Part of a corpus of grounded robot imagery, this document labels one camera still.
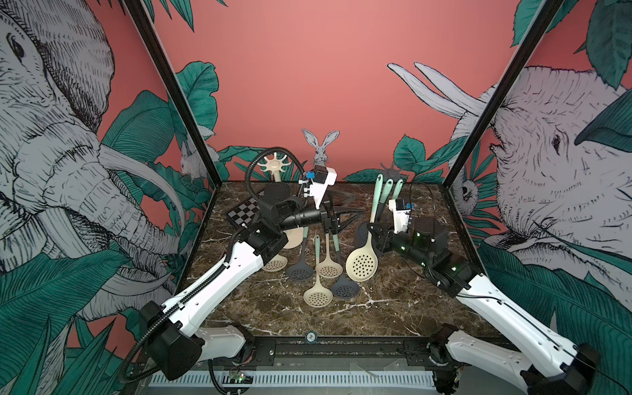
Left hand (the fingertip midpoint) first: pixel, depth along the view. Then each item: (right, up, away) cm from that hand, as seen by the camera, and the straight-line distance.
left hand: (359, 204), depth 57 cm
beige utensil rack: (-22, -14, +46) cm, 53 cm away
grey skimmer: (-17, -25, +34) cm, 45 cm away
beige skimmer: (-27, -23, +35) cm, 49 cm away
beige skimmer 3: (-11, -32, +27) cm, 43 cm away
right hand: (+4, -5, +13) cm, 14 cm away
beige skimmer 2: (-7, -24, +34) cm, 43 cm away
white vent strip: (-1, -51, +13) cm, 53 cm away
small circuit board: (-33, -51, +13) cm, 62 cm away
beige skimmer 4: (+3, -17, +15) cm, 23 cm away
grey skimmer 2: (-1, -30, +30) cm, 43 cm away
